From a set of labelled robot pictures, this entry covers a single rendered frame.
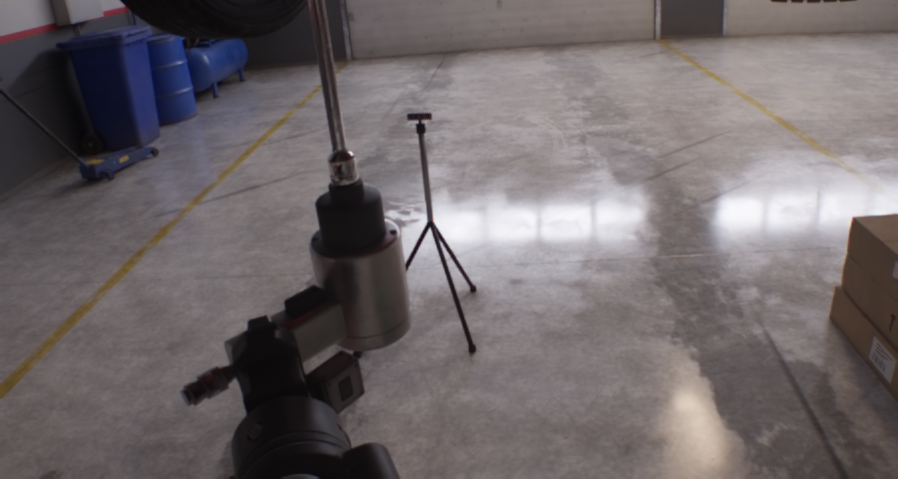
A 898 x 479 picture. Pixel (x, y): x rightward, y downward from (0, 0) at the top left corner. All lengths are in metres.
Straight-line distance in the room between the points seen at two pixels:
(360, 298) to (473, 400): 1.69
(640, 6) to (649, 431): 7.69
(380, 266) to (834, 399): 2.03
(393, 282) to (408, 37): 8.67
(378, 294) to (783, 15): 9.53
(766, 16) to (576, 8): 2.65
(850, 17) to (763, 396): 8.46
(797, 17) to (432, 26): 5.06
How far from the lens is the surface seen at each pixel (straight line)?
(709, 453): 2.16
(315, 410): 0.50
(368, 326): 0.65
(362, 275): 0.62
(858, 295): 2.70
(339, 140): 0.61
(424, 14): 9.20
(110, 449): 2.53
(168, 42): 7.10
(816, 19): 10.21
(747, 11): 9.80
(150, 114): 6.57
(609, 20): 9.30
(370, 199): 0.63
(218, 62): 8.12
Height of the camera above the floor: 1.47
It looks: 24 degrees down
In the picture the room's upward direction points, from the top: 5 degrees counter-clockwise
